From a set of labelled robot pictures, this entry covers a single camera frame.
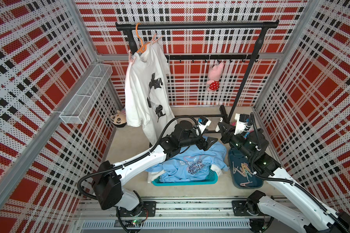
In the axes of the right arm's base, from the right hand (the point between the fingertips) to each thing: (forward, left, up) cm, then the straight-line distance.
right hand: (220, 123), depth 68 cm
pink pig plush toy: (+40, -2, 0) cm, 40 cm away
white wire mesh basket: (+24, +82, -9) cm, 86 cm away
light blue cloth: (-10, +14, -24) cm, 29 cm away
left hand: (-2, +2, -6) cm, 7 cm away
